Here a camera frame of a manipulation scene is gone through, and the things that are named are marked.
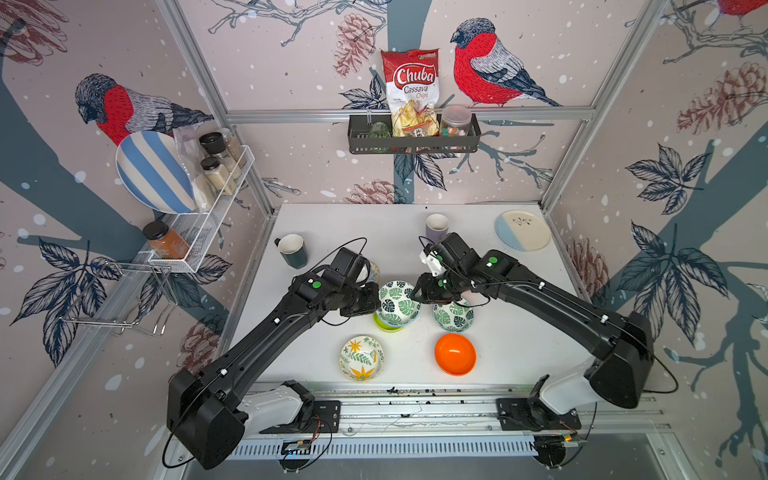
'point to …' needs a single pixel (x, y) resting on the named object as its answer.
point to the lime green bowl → (384, 326)
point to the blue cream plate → (523, 230)
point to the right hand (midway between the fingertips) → (415, 294)
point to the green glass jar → (379, 130)
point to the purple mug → (436, 226)
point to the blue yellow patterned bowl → (374, 273)
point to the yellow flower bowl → (361, 359)
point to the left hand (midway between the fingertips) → (387, 297)
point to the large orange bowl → (455, 354)
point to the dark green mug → (293, 250)
